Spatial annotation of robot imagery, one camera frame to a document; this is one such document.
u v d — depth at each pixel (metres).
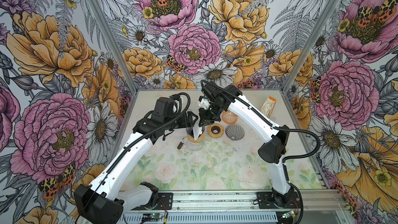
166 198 0.76
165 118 0.55
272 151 0.54
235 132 0.94
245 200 0.76
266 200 0.73
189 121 0.65
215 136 0.95
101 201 0.37
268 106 0.99
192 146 0.94
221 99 0.56
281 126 0.52
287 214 0.72
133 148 0.46
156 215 0.71
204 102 0.75
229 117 0.59
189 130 0.83
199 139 0.83
